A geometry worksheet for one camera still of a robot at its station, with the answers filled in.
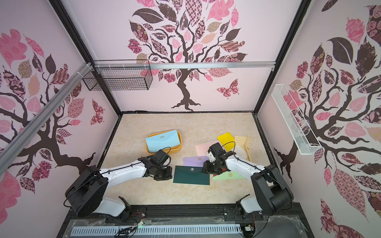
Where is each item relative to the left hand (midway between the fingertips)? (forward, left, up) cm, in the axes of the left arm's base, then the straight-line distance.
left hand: (170, 180), depth 85 cm
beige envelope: (+28, -48, -1) cm, 55 cm away
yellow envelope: (+31, -37, -1) cm, 48 cm away
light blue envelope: (+25, +8, +4) cm, 26 cm away
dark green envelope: (+4, -12, -2) cm, 13 cm away
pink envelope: (+20, -19, -1) cm, 28 cm away
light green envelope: (+2, -34, +1) cm, 34 cm away
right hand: (+4, -21, +2) cm, 21 cm away
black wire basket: (+57, +33, +35) cm, 75 cm away
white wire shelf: (+7, -64, +31) cm, 72 cm away
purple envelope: (+13, -15, -2) cm, 20 cm away
